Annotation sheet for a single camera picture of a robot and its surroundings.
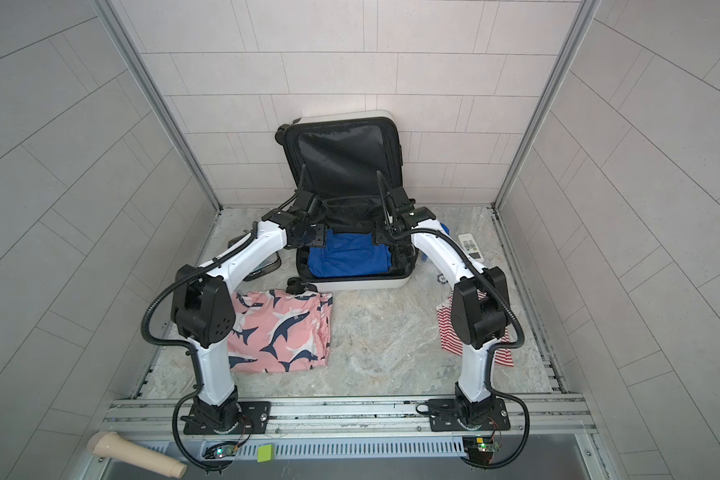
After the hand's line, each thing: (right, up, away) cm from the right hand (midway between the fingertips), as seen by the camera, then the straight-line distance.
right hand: (378, 236), depth 90 cm
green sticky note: (-25, -48, -24) cm, 59 cm away
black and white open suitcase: (-10, +22, +5) cm, 25 cm away
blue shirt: (-10, -7, +8) cm, 14 cm away
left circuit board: (-34, -46, -26) cm, 63 cm away
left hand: (-17, +1, +2) cm, 17 cm away
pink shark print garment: (-29, -27, -6) cm, 40 cm away
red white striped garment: (+21, -30, -7) cm, 37 cm away
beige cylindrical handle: (-58, -45, -25) cm, 78 cm away
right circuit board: (+23, -48, -22) cm, 58 cm away
